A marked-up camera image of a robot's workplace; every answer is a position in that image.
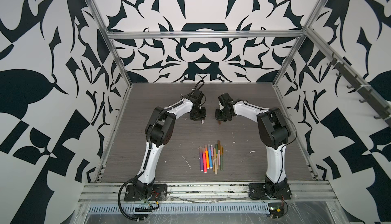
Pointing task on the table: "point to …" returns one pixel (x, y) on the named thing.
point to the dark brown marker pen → (219, 122)
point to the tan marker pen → (215, 161)
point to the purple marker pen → (201, 162)
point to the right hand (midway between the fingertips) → (217, 116)
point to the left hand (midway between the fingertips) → (205, 115)
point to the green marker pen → (221, 157)
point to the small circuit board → (277, 210)
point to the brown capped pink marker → (219, 152)
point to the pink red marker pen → (204, 162)
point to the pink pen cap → (202, 121)
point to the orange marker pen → (206, 152)
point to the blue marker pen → (210, 157)
